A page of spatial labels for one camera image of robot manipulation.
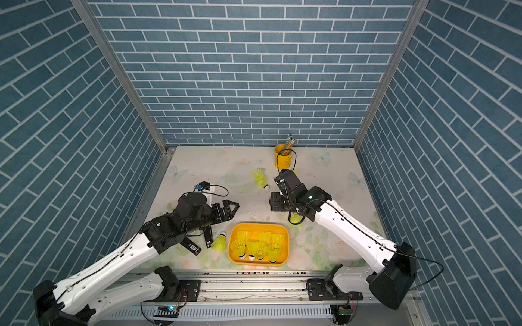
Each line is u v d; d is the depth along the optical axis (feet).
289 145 3.41
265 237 2.71
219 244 2.78
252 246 2.58
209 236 2.76
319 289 2.42
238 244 2.66
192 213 1.77
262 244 2.59
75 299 1.29
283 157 3.47
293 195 1.83
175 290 2.20
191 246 2.64
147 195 3.44
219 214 2.07
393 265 1.28
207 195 1.77
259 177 3.34
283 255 2.66
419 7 2.30
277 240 2.70
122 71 2.86
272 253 2.53
